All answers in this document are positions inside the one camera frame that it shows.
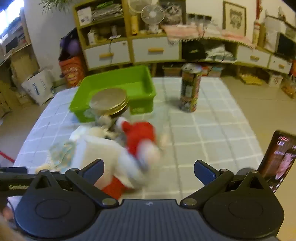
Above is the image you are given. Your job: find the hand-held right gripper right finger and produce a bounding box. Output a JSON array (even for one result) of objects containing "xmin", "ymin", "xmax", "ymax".
[{"xmin": 180, "ymin": 160, "xmax": 271, "ymax": 208}]

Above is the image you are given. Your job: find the green plastic bin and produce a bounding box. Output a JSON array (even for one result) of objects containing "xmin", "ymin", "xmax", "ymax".
[{"xmin": 69, "ymin": 65, "xmax": 156, "ymax": 123}]

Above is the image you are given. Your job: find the framed cat picture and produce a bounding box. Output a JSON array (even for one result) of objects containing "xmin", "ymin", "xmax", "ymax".
[{"xmin": 158, "ymin": 0, "xmax": 186, "ymax": 25}]

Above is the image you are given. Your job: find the green potted plant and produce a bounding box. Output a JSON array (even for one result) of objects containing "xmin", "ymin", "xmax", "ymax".
[{"xmin": 39, "ymin": 0, "xmax": 77, "ymax": 7}]

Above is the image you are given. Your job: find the person's left forearm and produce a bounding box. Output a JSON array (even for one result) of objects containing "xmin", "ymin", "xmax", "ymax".
[{"xmin": 0, "ymin": 214, "xmax": 26, "ymax": 241}]

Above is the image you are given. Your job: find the pile of folded clothes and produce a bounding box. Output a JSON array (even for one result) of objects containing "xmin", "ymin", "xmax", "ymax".
[{"xmin": 206, "ymin": 45, "xmax": 236, "ymax": 63}]

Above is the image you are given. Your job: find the black bag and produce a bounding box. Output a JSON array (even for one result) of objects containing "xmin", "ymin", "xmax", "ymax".
[{"xmin": 182, "ymin": 42, "xmax": 206, "ymax": 60}]

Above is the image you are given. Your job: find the yellow bottle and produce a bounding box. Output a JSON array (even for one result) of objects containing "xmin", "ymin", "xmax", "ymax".
[{"xmin": 131, "ymin": 15, "xmax": 139, "ymax": 35}]

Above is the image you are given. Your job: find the stack of newspapers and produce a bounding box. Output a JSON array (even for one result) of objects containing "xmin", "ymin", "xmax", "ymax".
[{"xmin": 91, "ymin": 2, "xmax": 123, "ymax": 22}]

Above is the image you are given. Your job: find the patterned cloth doll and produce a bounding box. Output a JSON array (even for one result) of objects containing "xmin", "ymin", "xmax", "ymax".
[{"xmin": 35, "ymin": 140, "xmax": 78, "ymax": 174}]

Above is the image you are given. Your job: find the pink fringed cloth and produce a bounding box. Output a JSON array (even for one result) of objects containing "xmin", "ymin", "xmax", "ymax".
[{"xmin": 162, "ymin": 24, "xmax": 255, "ymax": 48}]

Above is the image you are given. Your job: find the grey checked tablecloth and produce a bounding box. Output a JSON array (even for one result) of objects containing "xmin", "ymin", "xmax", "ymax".
[{"xmin": 13, "ymin": 76, "xmax": 265, "ymax": 202}]

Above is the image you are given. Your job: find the white storage box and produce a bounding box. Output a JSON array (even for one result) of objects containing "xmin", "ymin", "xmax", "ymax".
[{"xmin": 268, "ymin": 72, "xmax": 284, "ymax": 87}]

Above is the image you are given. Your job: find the egg tray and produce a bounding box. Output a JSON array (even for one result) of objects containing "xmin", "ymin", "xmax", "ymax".
[{"xmin": 239, "ymin": 73, "xmax": 263, "ymax": 85}]

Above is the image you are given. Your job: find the red plush toy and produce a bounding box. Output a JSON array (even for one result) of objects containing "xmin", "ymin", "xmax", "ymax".
[{"xmin": 116, "ymin": 119, "xmax": 163, "ymax": 179}]

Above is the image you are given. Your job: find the glass jar with gold lid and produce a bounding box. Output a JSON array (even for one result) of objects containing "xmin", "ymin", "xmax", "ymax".
[{"xmin": 89, "ymin": 89, "xmax": 130, "ymax": 126}]

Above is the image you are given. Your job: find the clear storage box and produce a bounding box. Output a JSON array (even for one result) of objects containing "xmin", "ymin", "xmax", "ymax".
[{"xmin": 162, "ymin": 66, "xmax": 182, "ymax": 77}]

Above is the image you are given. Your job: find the low wooden drawer cabinet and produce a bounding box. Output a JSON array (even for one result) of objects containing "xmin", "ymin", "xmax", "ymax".
[{"xmin": 129, "ymin": 35, "xmax": 293, "ymax": 76}]

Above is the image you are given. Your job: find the small white desk fan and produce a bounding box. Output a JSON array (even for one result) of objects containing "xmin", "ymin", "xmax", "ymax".
[{"xmin": 141, "ymin": 5, "xmax": 165, "ymax": 32}]

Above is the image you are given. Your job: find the wooden storage shelf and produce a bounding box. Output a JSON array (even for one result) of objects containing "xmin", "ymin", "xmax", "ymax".
[{"xmin": 0, "ymin": 14, "xmax": 38, "ymax": 116}]

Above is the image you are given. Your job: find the tall wooden shelf cabinet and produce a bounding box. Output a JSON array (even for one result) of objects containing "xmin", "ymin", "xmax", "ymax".
[{"xmin": 73, "ymin": 0, "xmax": 133, "ymax": 72}]

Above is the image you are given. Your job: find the tall printed drink can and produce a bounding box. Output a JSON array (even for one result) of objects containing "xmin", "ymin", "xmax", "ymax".
[{"xmin": 179, "ymin": 63, "xmax": 203, "ymax": 113}]

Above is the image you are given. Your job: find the large white fan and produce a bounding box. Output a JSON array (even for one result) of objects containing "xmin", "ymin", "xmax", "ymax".
[{"xmin": 128, "ymin": 0, "xmax": 146, "ymax": 13}]

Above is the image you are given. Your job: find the purple ball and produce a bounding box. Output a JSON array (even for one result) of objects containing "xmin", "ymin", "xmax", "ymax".
[{"xmin": 68, "ymin": 39, "xmax": 80, "ymax": 52}]

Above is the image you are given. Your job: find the framed line drawing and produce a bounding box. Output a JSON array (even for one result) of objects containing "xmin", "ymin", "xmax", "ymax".
[{"xmin": 223, "ymin": 1, "xmax": 247, "ymax": 36}]

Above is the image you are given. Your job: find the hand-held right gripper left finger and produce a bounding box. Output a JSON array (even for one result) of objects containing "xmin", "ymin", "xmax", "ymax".
[{"xmin": 29, "ymin": 159, "xmax": 119, "ymax": 207}]

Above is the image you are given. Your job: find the orange printed bag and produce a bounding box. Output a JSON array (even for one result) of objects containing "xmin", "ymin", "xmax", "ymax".
[{"xmin": 59, "ymin": 57, "xmax": 86, "ymax": 88}]

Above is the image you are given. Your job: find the white cardboard box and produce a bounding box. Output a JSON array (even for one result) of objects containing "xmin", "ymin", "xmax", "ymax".
[{"xmin": 22, "ymin": 70, "xmax": 56, "ymax": 106}]

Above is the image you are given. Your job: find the white carton box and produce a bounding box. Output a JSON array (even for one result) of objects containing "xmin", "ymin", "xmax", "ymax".
[{"xmin": 77, "ymin": 6, "xmax": 92, "ymax": 26}]

